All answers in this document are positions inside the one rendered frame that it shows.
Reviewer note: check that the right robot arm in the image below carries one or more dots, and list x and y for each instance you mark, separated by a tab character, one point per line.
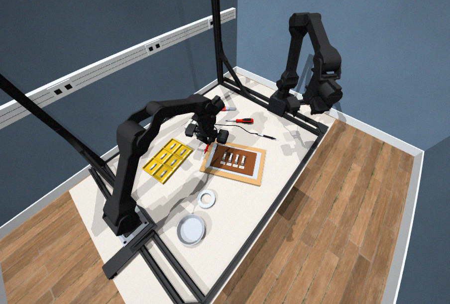
133	141

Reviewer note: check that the yellow tray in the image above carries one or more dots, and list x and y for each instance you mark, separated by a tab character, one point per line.
164	163

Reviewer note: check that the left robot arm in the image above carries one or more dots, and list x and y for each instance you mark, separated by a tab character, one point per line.
326	59

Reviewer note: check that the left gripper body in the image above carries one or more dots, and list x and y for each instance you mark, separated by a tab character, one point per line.
294	104

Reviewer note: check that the red and black screwdriver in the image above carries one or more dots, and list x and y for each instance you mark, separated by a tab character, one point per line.
245	120

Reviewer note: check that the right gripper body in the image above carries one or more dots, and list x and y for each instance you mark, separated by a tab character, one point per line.
207	132

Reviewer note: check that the red-handled pliers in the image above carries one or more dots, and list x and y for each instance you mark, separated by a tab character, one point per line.
227	108

